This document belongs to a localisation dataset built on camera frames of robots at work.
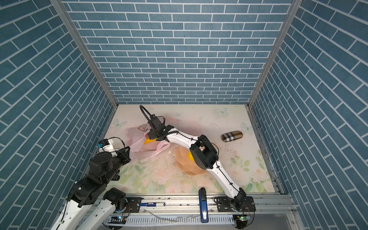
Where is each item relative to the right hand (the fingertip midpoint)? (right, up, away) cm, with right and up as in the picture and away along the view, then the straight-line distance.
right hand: (153, 131), depth 96 cm
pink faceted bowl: (+22, -19, -9) cm, 30 cm away
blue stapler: (+32, -34, -25) cm, 53 cm away
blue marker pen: (+6, -35, -22) cm, 42 cm away
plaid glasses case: (+54, -3, +3) cm, 55 cm away
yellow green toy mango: (-1, -5, -8) cm, 9 cm away
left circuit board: (-12, -42, -24) cm, 50 cm away
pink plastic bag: (-2, -8, -19) cm, 21 cm away
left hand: (-2, -5, -25) cm, 25 cm away
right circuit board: (+52, -41, -25) cm, 71 cm away
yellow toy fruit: (+26, -14, -9) cm, 31 cm away
